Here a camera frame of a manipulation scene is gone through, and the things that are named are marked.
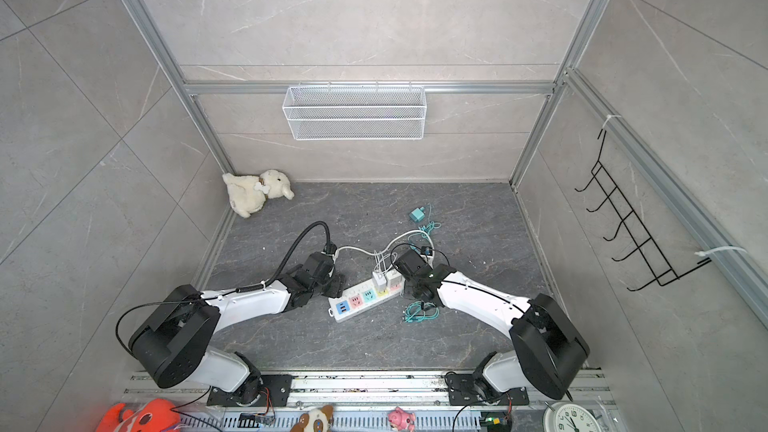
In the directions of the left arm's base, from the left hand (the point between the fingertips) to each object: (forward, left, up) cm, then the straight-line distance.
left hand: (338, 272), depth 92 cm
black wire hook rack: (-19, -70, +31) cm, 79 cm away
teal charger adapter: (+22, -27, 0) cm, 35 cm away
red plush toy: (-36, +37, +5) cm, 52 cm away
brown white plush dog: (-38, +2, +1) cm, 38 cm away
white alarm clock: (-39, -56, +2) cm, 69 cm away
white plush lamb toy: (+30, +34, +4) cm, 46 cm away
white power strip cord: (-3, -28, +14) cm, 31 cm away
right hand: (-6, -24, +1) cm, 24 cm away
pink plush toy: (-38, -17, 0) cm, 42 cm away
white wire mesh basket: (+47, -6, +27) cm, 54 cm away
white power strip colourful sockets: (-9, -6, 0) cm, 11 cm away
